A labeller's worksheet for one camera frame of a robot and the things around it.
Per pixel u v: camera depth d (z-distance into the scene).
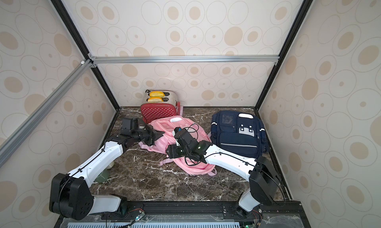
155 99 0.97
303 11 0.72
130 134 0.64
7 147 0.51
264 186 0.41
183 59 0.94
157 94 1.00
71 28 0.77
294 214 0.73
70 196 0.40
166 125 0.92
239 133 1.00
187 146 0.59
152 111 1.00
